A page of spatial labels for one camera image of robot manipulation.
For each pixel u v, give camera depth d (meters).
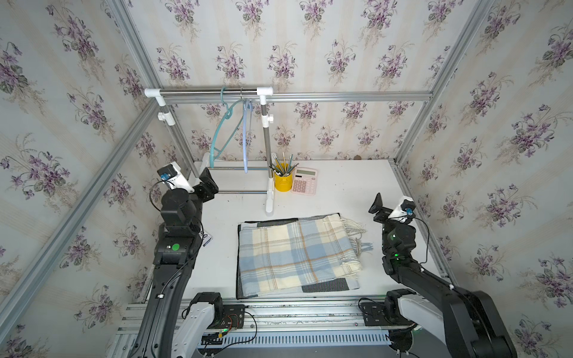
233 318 0.73
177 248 0.46
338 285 0.80
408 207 0.66
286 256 0.84
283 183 1.05
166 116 0.80
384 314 0.72
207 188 0.59
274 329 0.73
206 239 0.90
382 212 0.72
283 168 1.04
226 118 0.78
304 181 1.09
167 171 0.51
